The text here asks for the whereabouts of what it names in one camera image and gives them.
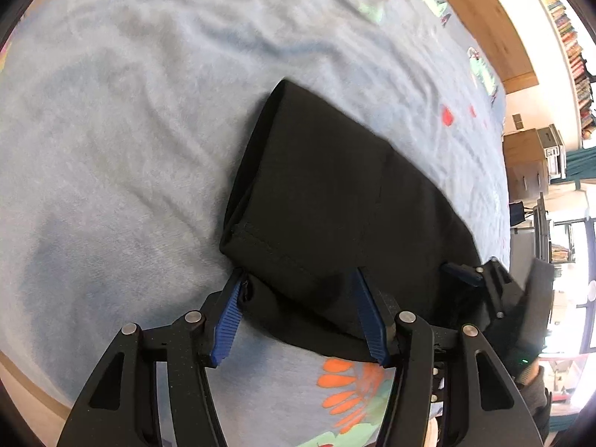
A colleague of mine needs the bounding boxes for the blue patterned bed cover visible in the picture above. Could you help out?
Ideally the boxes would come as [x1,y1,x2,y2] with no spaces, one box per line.
[0,0,512,447]

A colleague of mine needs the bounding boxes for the right hand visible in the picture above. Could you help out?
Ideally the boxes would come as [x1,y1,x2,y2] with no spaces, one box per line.
[423,364,553,447]

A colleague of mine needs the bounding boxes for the black bag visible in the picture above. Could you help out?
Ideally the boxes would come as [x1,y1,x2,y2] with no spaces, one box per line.
[509,201,535,228]

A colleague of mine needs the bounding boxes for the right teal curtain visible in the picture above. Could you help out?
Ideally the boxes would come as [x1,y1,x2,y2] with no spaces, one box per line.
[549,148,596,187]

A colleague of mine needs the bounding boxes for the row of books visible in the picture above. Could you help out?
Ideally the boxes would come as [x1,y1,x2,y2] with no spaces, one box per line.
[542,0,595,140]

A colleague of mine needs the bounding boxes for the white printer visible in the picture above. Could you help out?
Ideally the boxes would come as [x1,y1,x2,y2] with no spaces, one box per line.
[538,124,567,180]

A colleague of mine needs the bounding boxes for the wooden headboard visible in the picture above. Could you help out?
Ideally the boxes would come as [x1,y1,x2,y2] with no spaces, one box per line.
[447,0,538,94]

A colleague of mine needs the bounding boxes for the black pants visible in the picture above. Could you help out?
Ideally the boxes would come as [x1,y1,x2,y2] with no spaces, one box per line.
[220,80,481,361]

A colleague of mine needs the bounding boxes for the wooden dresser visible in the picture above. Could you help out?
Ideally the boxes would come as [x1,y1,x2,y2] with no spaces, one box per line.
[503,129,549,202]

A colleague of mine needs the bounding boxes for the long desk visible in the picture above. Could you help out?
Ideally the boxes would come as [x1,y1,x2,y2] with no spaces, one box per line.
[510,193,552,262]

